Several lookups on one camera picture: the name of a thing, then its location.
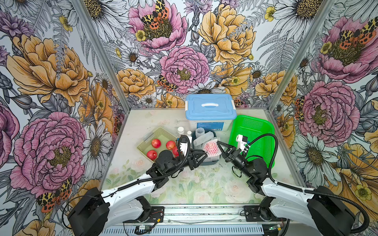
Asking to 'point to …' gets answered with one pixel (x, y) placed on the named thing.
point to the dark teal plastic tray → (206, 163)
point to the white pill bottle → (180, 131)
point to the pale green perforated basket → (161, 134)
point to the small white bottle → (189, 134)
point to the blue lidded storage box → (212, 111)
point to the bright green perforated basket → (252, 127)
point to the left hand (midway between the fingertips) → (207, 156)
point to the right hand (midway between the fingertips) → (214, 146)
